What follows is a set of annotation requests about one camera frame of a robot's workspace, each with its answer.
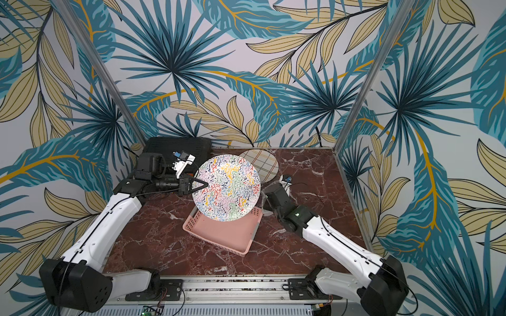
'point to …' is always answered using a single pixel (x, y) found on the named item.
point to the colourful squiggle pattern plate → (233, 189)
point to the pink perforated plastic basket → (234, 236)
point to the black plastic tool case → (199, 147)
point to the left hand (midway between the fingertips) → (205, 187)
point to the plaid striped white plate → (265, 162)
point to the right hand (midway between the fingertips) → (270, 195)
